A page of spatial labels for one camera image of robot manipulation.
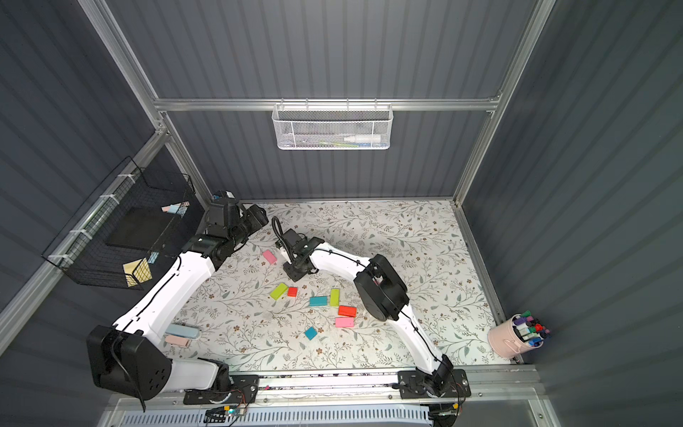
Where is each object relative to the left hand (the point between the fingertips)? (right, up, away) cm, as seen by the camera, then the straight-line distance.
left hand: (259, 215), depth 80 cm
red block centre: (+27, -32, +9) cm, 43 cm away
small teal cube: (+15, -38, +4) cm, 41 cm away
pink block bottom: (+26, -34, +5) cm, 44 cm away
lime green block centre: (+22, -28, +11) cm, 38 cm away
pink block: (-4, -15, +22) cm, 27 cm away
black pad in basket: (-31, -4, -6) cm, 32 cm away
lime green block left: (+3, -26, +13) cm, 29 cm away
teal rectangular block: (+17, -29, +11) cm, 36 cm away
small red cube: (+7, -27, +13) cm, 31 cm away
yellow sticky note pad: (-22, -14, -20) cm, 32 cm away
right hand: (+7, -20, +13) cm, 25 cm away
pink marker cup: (+74, -33, -8) cm, 82 cm away
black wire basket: (-37, -10, -17) cm, 42 cm away
